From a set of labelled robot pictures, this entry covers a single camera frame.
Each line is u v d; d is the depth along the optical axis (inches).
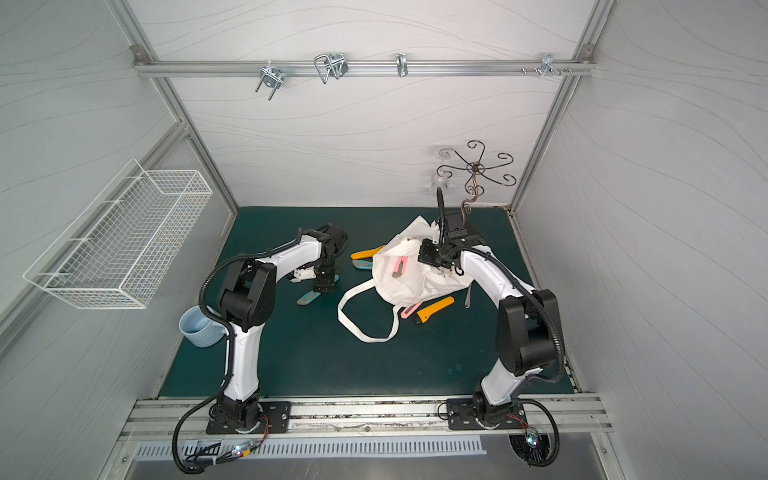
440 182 39.6
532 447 28.2
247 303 21.9
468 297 37.6
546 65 30.1
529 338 18.0
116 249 26.7
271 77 30.0
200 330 31.4
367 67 30.9
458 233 27.8
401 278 38.9
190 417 25.6
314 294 37.3
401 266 40.0
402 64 30.8
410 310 35.7
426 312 35.7
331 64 30.2
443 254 26.3
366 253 41.1
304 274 34.5
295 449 27.6
